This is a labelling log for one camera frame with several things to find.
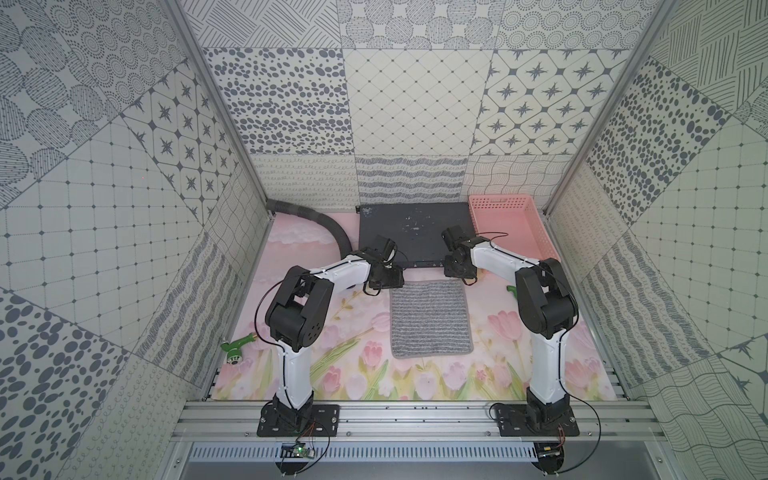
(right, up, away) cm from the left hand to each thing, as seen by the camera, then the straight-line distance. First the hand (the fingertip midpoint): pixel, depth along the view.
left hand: (394, 273), depth 98 cm
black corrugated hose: (-43, +24, +20) cm, 54 cm away
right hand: (+22, 0, +2) cm, 22 cm away
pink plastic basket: (+48, +18, +17) cm, 54 cm away
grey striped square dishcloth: (+11, -13, -6) cm, 19 cm away
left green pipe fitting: (-46, -20, -14) cm, 52 cm away
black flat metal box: (+8, +16, +13) cm, 22 cm away
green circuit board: (-23, -39, -28) cm, 53 cm away
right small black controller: (+38, -41, -27) cm, 62 cm away
